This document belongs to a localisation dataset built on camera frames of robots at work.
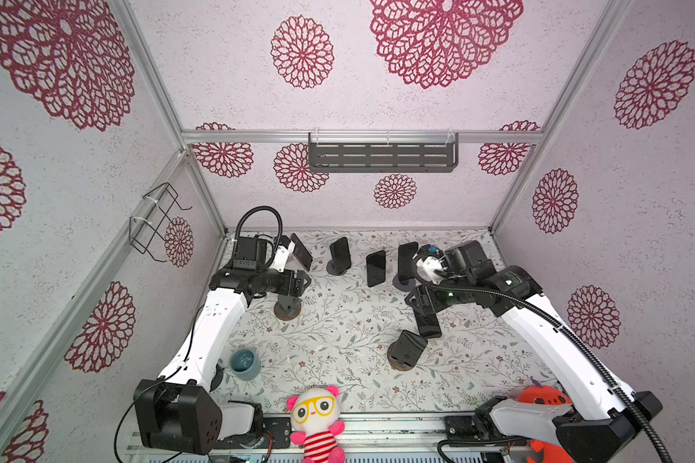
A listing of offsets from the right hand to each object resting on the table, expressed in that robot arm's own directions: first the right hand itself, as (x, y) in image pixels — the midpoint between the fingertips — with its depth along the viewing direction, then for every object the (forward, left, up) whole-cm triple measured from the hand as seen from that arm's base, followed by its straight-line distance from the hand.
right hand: (417, 291), depth 72 cm
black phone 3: (+30, +22, -23) cm, 44 cm away
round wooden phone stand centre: (-10, +3, -24) cm, 26 cm away
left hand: (+5, +33, -5) cm, 33 cm away
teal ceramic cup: (-12, +47, -22) cm, 53 cm away
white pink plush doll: (-26, +25, -18) cm, 40 cm away
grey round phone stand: (+25, +25, -25) cm, 44 cm away
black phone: (+4, -8, -25) cm, 26 cm away
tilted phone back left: (+26, +35, -16) cm, 47 cm away
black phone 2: (-3, -1, -28) cm, 28 cm away
